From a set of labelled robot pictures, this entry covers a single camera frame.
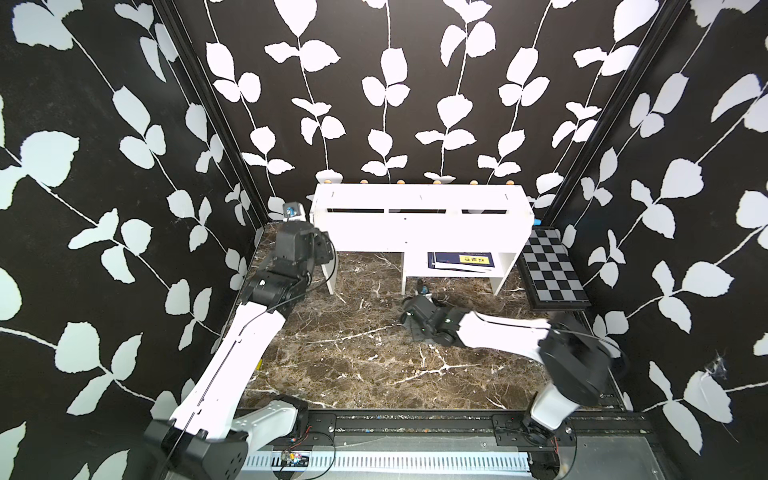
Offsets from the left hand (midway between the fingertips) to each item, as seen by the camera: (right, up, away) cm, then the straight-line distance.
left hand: (312, 231), depth 71 cm
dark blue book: (+43, -8, +19) cm, 48 cm away
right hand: (+26, -26, +18) cm, 41 cm away
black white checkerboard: (+74, -14, +30) cm, 81 cm away
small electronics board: (-6, -55, 0) cm, 56 cm away
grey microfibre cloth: (+26, -17, -3) cm, 31 cm away
